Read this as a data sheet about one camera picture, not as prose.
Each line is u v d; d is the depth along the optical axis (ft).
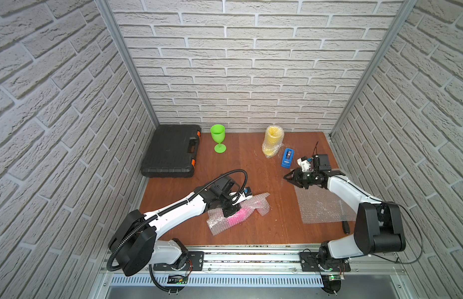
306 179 2.53
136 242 1.33
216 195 2.03
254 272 2.39
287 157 3.39
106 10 2.29
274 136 3.20
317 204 2.94
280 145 3.48
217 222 2.49
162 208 1.58
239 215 2.60
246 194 2.33
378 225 1.58
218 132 3.29
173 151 3.33
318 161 2.37
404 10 2.29
